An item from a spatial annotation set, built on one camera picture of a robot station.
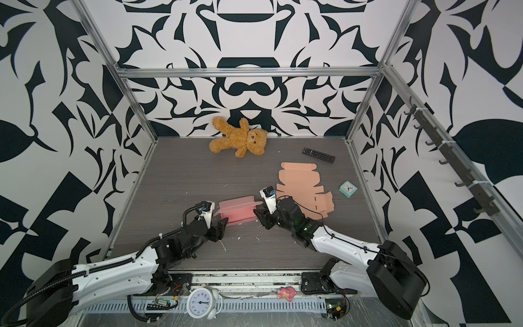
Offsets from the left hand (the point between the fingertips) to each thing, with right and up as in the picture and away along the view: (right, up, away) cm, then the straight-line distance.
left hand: (221, 214), depth 81 cm
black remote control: (+46, +24, +31) cm, 60 cm away
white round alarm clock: (-4, -26, -12) cm, 29 cm away
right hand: (+14, +3, 0) cm, 15 cm away
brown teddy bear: (+6, +32, +30) cm, 45 cm away
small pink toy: (+24, -24, -11) cm, 35 cm away
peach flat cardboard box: (+34, +11, +22) cm, 42 cm away
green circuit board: (+41, -30, -9) cm, 52 cm away
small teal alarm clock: (+56, +7, +16) cm, 59 cm away
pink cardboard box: (+7, +2, -1) cm, 7 cm away
